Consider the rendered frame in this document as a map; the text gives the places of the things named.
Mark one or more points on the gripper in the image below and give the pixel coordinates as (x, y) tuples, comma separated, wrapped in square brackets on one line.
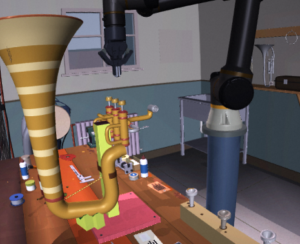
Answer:
[(115, 34)]

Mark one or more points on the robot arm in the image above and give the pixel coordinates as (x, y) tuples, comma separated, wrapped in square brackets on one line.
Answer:
[(240, 45)]

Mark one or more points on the silver mouthpiece receiver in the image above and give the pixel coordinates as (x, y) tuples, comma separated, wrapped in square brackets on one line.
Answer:
[(153, 108)]

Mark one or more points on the lime green horn stand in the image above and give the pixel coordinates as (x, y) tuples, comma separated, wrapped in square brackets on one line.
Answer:
[(101, 137)]

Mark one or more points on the gold striped baritone horn body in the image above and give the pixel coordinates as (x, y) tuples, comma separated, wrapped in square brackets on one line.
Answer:
[(41, 127)]

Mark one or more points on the silver horn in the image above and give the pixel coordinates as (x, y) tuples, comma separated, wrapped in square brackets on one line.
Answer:
[(266, 63)]

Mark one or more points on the silver mouthpiece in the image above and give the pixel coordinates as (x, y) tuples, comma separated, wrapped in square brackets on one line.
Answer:
[(224, 216), (191, 193), (267, 236)]

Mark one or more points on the tan wooden mouthpiece block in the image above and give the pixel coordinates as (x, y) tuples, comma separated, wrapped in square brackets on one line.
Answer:
[(205, 223)]

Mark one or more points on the window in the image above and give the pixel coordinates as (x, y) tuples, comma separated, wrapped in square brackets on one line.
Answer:
[(88, 43)]

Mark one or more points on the silver lever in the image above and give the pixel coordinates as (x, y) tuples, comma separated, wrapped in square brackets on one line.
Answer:
[(137, 128)]

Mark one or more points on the green bench vise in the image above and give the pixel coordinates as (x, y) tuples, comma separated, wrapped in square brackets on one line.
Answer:
[(91, 137)]

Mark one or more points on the drum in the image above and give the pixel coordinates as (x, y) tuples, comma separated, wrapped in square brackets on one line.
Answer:
[(61, 122)]

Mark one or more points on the lilac radiator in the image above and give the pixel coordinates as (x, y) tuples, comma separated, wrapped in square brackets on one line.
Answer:
[(83, 134)]

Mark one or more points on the grey metal sink table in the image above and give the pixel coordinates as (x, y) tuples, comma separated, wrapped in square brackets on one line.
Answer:
[(192, 109)]

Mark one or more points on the wooden tray with metal parts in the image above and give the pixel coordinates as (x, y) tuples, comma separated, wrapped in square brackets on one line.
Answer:
[(129, 164)]

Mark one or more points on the red disc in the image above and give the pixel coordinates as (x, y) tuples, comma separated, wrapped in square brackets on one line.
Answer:
[(68, 156)]

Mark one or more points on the white bottle blue label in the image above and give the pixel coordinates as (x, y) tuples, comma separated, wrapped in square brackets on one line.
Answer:
[(144, 167), (24, 170)]

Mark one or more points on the round blue white tin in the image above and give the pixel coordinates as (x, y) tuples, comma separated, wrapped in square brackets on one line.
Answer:
[(133, 176)]

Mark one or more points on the silver hinged tool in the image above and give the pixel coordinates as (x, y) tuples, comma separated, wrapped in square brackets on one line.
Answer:
[(81, 176)]

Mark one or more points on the orange mat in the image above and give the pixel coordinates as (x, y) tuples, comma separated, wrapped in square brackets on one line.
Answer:
[(73, 178)]

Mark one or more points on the orange card with grid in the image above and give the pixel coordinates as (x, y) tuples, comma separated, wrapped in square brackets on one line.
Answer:
[(160, 187)]

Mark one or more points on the white jar green lid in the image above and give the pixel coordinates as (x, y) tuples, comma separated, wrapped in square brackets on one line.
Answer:
[(30, 185)]

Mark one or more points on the pink mat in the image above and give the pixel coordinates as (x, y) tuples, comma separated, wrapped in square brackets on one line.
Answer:
[(134, 216)]

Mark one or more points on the dark instrument case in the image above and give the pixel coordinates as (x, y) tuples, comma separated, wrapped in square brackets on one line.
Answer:
[(294, 82)]

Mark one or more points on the white paper card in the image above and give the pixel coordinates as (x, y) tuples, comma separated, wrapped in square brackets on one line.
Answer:
[(146, 237)]

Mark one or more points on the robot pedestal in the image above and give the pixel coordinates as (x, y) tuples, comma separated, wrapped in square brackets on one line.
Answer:
[(223, 178)]

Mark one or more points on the wooden wall rail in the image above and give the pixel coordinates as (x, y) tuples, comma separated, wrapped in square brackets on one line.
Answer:
[(279, 32)]

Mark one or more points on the wooden wall shelf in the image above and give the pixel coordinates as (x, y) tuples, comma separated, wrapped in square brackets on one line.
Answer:
[(286, 90)]

